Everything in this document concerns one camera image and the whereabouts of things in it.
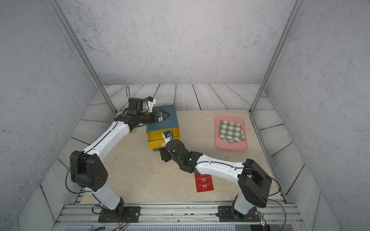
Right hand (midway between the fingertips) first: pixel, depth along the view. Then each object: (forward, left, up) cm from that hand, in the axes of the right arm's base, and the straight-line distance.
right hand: (164, 146), depth 78 cm
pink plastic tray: (+14, -35, -20) cm, 43 cm away
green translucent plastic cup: (-2, +10, +17) cm, 20 cm away
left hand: (+16, -1, +7) cm, 17 cm away
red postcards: (-12, -22, -20) cm, 32 cm away
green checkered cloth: (+23, -43, -18) cm, 52 cm away
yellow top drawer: (+4, +5, +1) cm, 7 cm away
